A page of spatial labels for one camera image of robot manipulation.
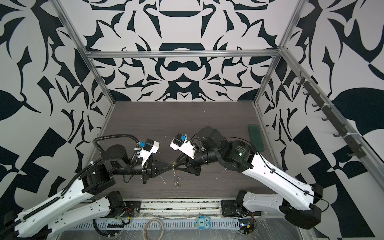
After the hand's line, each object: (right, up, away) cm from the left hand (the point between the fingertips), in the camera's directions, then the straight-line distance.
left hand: (173, 165), depth 55 cm
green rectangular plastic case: (+50, +3, +49) cm, 70 cm away
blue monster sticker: (+12, -31, +15) cm, 37 cm away
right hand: (+1, 0, +1) cm, 2 cm away
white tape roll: (-14, -35, +12) cm, 40 cm away
